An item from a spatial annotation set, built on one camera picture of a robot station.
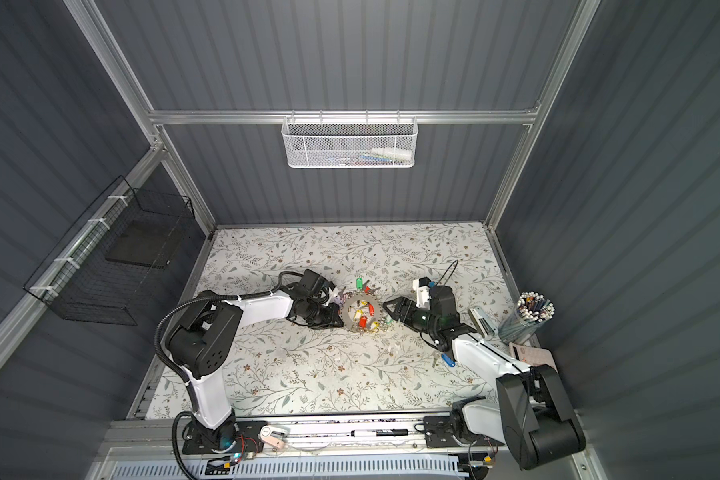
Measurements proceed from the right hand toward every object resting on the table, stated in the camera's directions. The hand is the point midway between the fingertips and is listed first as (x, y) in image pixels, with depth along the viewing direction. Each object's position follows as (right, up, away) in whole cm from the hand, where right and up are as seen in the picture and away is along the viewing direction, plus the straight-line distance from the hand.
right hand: (394, 311), depth 86 cm
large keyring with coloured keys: (-9, -2, +11) cm, 14 cm away
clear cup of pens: (+35, +2, -9) cm, 36 cm away
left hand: (-15, -6, +7) cm, 17 cm away
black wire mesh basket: (-71, +13, -13) cm, 74 cm away
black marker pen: (-4, -28, -12) cm, 31 cm away
